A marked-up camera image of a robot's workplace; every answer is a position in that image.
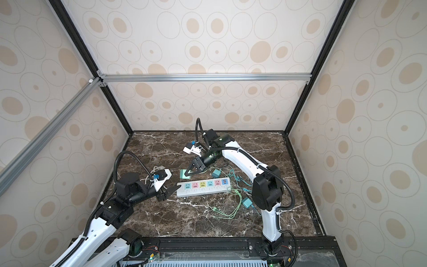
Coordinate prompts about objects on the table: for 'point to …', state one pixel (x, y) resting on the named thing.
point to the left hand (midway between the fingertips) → (179, 179)
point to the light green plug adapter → (182, 174)
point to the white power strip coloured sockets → (203, 187)
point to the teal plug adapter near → (247, 202)
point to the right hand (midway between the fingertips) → (195, 172)
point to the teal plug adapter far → (216, 173)
